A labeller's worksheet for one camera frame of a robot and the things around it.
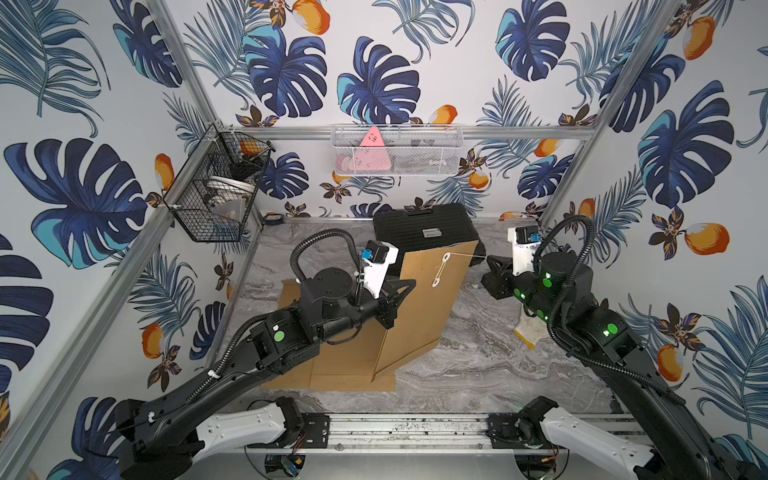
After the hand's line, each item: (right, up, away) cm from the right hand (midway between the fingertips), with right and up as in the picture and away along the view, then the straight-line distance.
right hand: (491, 254), depth 65 cm
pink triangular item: (-27, +30, +24) cm, 47 cm away
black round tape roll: (-68, +14, +56) cm, 89 cm away
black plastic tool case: (-8, +10, +46) cm, 48 cm away
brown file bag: (-32, -31, +18) cm, 48 cm away
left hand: (-17, -4, -10) cm, 21 cm away
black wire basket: (-73, +17, +20) cm, 77 cm away
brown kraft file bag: (-46, -34, +19) cm, 61 cm away
